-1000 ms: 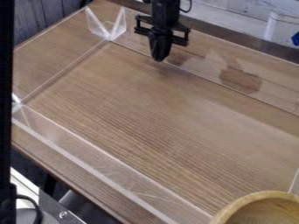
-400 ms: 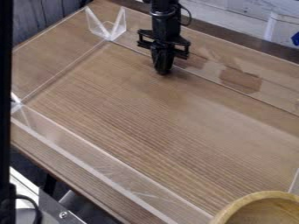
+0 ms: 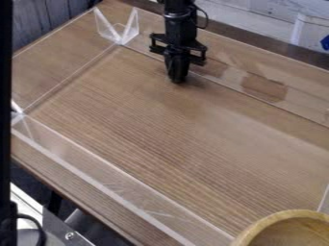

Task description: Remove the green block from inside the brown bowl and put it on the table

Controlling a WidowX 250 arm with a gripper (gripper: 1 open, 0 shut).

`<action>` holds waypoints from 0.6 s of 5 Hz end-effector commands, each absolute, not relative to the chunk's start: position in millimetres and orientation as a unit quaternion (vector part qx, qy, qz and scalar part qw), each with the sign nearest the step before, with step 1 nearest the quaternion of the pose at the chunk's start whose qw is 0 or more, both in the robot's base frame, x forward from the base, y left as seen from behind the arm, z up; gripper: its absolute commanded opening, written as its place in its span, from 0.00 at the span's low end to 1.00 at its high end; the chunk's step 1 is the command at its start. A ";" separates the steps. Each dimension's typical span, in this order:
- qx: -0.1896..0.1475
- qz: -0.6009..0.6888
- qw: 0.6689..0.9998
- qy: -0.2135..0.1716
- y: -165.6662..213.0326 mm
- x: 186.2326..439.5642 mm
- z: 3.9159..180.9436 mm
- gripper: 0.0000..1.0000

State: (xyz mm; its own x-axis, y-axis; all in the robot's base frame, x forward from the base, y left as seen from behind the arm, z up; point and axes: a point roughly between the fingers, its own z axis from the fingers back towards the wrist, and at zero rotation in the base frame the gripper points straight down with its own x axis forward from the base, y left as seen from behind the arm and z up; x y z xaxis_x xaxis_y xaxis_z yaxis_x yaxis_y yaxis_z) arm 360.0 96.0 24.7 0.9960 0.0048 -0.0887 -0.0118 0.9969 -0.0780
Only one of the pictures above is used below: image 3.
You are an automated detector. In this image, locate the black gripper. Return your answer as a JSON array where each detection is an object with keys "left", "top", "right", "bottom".
[{"left": 149, "top": 33, "right": 209, "bottom": 84}]

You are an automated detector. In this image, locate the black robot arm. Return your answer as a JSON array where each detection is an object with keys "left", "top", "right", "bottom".
[{"left": 149, "top": 0, "right": 209, "bottom": 84}]

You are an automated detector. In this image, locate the brown wooden bowl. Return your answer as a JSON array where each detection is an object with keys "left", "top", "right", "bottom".
[{"left": 231, "top": 209, "right": 329, "bottom": 246}]

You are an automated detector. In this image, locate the white container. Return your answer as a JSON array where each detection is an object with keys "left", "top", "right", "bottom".
[{"left": 291, "top": 12, "right": 329, "bottom": 54}]

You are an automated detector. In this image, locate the blue object at right edge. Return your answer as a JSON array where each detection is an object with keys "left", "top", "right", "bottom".
[{"left": 320, "top": 35, "right": 329, "bottom": 51}]

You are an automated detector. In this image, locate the clear acrylic corner bracket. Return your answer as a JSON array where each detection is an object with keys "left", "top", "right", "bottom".
[{"left": 93, "top": 8, "right": 141, "bottom": 45}]

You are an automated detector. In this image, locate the clear acrylic tray wall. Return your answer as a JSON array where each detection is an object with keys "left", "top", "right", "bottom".
[{"left": 13, "top": 1, "right": 329, "bottom": 246}]

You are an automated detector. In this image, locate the grey metal bracket with screw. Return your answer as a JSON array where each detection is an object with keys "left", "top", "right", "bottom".
[{"left": 43, "top": 209, "right": 96, "bottom": 246}]

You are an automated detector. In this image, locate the black cable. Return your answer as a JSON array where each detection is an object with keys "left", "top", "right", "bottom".
[{"left": 17, "top": 213, "right": 50, "bottom": 246}]

